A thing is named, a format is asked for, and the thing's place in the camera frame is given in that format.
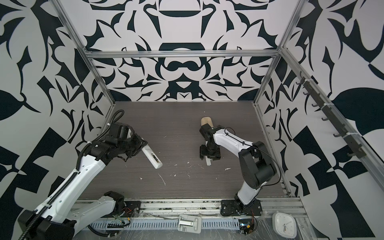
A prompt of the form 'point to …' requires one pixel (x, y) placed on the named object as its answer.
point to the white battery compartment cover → (208, 161)
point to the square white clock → (285, 225)
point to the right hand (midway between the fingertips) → (206, 157)
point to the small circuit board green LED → (246, 226)
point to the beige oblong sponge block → (206, 120)
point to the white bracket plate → (189, 223)
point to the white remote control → (155, 161)
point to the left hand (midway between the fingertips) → (148, 139)
